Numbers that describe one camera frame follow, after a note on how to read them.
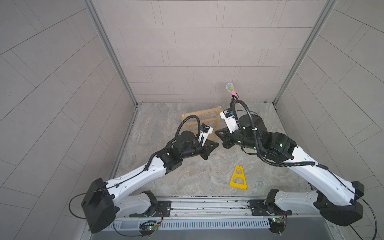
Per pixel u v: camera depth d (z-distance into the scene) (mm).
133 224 689
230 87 907
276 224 689
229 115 523
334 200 386
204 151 625
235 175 807
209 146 615
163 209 712
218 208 723
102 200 376
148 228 654
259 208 667
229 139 534
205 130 599
